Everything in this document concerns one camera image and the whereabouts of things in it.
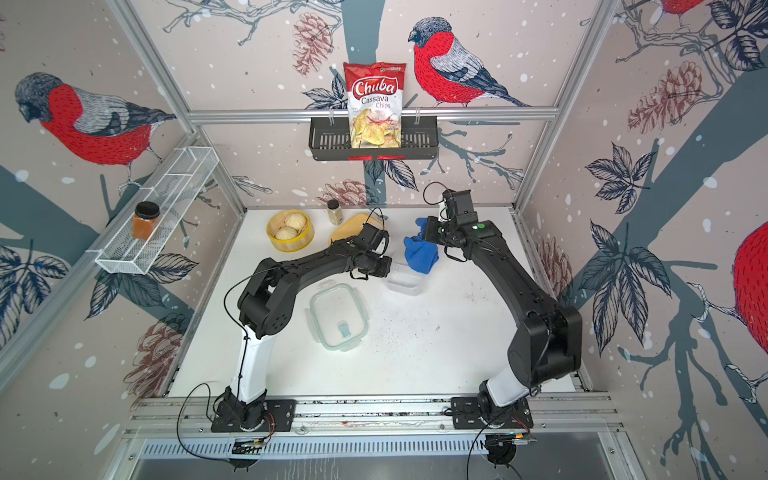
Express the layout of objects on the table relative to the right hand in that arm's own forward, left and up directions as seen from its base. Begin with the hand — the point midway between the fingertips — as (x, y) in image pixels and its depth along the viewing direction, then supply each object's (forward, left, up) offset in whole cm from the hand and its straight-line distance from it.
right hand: (423, 227), depth 85 cm
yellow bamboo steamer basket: (+8, +45, -21) cm, 50 cm away
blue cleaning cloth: (-6, +1, -5) cm, 8 cm away
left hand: (-2, +9, -17) cm, 19 cm away
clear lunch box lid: (-17, +26, -23) cm, 39 cm away
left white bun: (+10, +49, -17) cm, 53 cm away
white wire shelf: (+6, +75, +8) cm, 75 cm away
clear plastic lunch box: (-5, +6, -21) cm, 22 cm away
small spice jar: (+20, +32, -15) cm, 41 cm away
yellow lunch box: (+13, +24, -15) cm, 32 cm away
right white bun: (+17, +47, -17) cm, 52 cm away
